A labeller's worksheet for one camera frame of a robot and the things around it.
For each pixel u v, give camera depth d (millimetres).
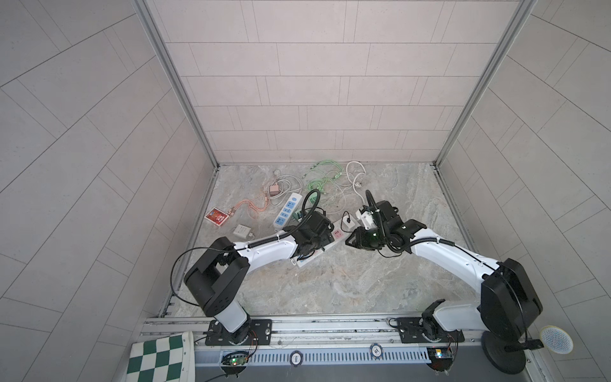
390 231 627
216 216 952
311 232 665
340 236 889
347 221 871
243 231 911
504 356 667
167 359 654
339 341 706
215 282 430
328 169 1151
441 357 682
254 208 991
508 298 408
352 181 1071
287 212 963
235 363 649
